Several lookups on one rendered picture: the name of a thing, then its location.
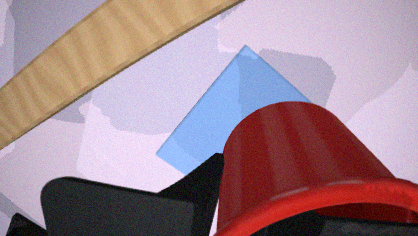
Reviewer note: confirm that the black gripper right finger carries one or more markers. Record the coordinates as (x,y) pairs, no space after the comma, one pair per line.
(310,223)

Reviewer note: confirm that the red plastic cup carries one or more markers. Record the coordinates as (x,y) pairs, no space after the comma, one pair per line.
(294,156)

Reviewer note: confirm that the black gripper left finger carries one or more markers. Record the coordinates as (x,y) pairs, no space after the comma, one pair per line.
(78,207)

